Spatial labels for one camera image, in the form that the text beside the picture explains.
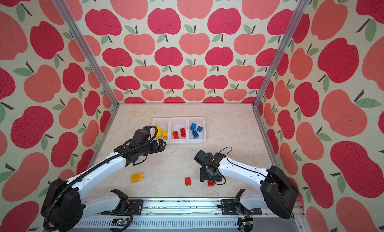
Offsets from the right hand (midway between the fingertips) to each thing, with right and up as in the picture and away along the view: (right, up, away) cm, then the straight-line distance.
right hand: (209, 177), depth 82 cm
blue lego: (-9, +27, +22) cm, 36 cm away
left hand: (-26, +17, +2) cm, 32 cm away
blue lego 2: (-7, +22, +19) cm, 30 cm away
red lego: (-21, +21, +18) cm, 34 cm away
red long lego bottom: (+1, -3, -2) cm, 4 cm away
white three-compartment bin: (-20, +25, +21) cm, 38 cm away
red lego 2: (-16, +23, +19) cm, 34 cm away
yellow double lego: (-40, 0, -1) cm, 40 cm away
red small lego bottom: (-12, -2, 0) cm, 12 cm away
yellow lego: (-27, +22, +14) cm, 38 cm away
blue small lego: (-4, +25, +22) cm, 34 cm away
